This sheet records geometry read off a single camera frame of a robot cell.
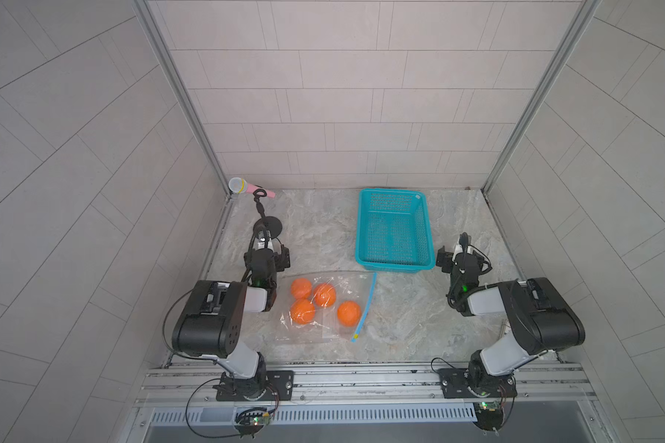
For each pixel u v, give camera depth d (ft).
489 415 2.32
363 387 2.37
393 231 3.37
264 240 2.52
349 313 2.53
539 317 1.51
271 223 3.47
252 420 2.14
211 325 1.44
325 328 2.62
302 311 2.53
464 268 2.28
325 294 2.65
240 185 2.71
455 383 2.32
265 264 2.28
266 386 2.28
